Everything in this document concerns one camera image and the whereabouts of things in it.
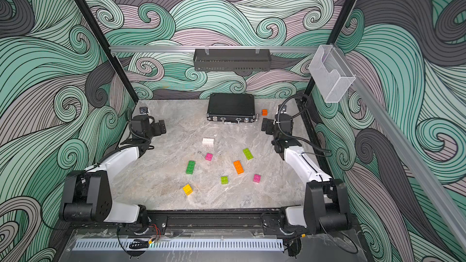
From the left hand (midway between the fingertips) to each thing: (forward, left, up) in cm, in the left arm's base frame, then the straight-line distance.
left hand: (153, 120), depth 89 cm
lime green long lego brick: (-10, -48, -16) cm, 52 cm away
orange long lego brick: (-18, -43, -15) cm, 49 cm away
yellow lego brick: (-29, -20, -13) cm, 38 cm away
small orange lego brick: (+18, -61, -14) cm, 65 cm away
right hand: (-1, -60, +2) cm, 60 cm away
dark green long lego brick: (-18, -19, -14) cm, 30 cm away
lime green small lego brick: (-24, -36, -16) cm, 46 cm away
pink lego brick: (-12, -28, -15) cm, 34 cm away
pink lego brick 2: (-23, -52, -15) cm, 59 cm away
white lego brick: (-3, -27, -14) cm, 31 cm away
